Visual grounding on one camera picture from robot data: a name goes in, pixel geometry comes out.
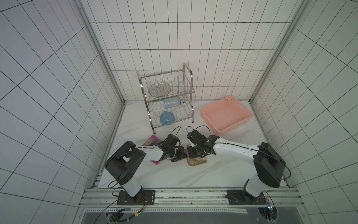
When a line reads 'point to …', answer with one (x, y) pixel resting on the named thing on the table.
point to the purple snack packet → (153, 141)
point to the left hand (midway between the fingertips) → (185, 158)
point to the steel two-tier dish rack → (168, 96)
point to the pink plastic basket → (226, 114)
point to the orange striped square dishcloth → (194, 161)
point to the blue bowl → (167, 117)
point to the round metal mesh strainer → (159, 89)
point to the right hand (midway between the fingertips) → (184, 156)
